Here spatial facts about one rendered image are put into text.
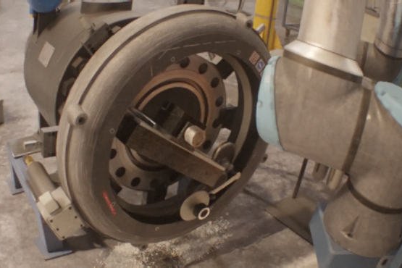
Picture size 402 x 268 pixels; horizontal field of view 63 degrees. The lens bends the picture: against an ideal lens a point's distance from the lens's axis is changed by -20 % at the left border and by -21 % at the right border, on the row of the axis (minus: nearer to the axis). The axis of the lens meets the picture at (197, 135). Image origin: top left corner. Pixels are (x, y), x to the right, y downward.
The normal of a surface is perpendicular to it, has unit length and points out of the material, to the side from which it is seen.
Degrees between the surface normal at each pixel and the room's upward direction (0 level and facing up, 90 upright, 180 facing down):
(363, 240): 70
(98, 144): 90
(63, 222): 90
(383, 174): 95
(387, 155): 84
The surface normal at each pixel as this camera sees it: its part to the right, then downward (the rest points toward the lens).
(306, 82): -0.58, 0.15
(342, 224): -0.79, -0.21
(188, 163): 0.62, 0.43
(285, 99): -0.35, -0.04
